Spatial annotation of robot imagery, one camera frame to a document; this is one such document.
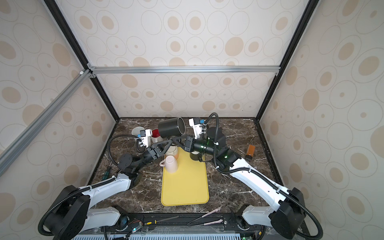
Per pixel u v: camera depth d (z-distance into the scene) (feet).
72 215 1.33
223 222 2.43
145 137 2.13
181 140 2.08
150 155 2.03
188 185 2.82
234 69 5.26
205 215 2.47
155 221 2.42
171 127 2.08
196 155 3.03
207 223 2.39
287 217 1.25
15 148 1.73
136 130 3.36
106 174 2.88
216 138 1.62
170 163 2.76
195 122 2.01
